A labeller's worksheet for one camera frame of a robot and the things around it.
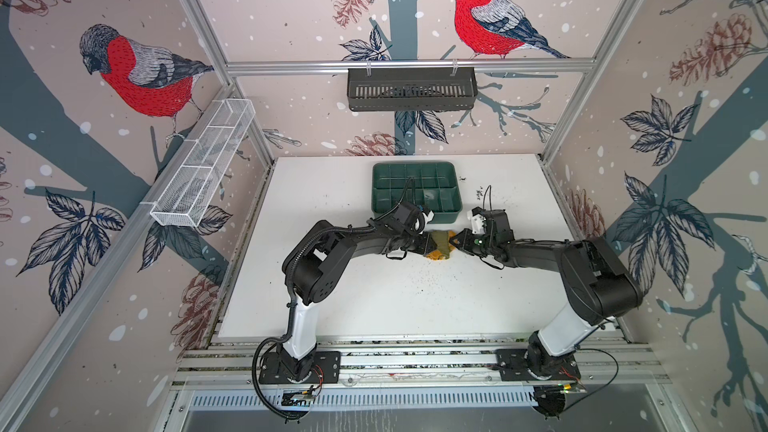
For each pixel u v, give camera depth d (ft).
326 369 2.40
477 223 2.92
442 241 3.11
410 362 2.49
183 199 2.30
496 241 2.48
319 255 1.83
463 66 2.95
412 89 3.42
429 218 2.92
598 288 1.54
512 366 2.39
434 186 3.90
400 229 2.53
